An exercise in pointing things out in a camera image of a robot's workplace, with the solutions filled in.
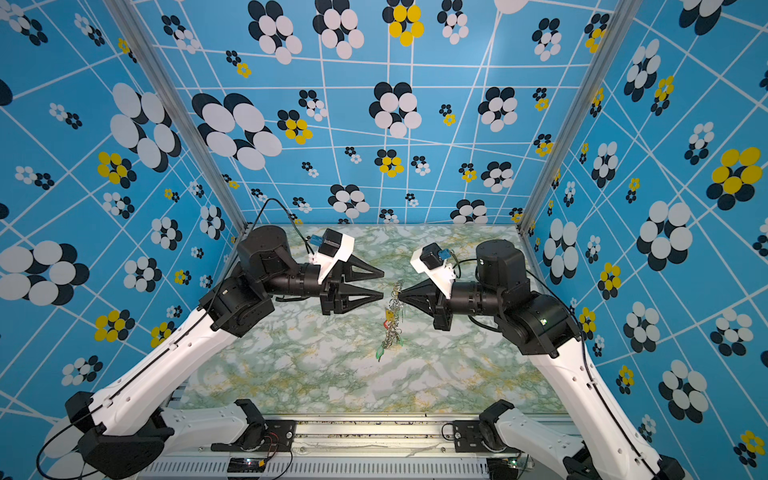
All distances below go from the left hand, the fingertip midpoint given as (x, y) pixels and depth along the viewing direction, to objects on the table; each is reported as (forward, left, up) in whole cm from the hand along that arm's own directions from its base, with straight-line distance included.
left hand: (381, 284), depth 51 cm
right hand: (+2, -4, -6) cm, 7 cm away
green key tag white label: (-3, +1, -23) cm, 23 cm away
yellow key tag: (-1, -1, -8) cm, 9 cm away
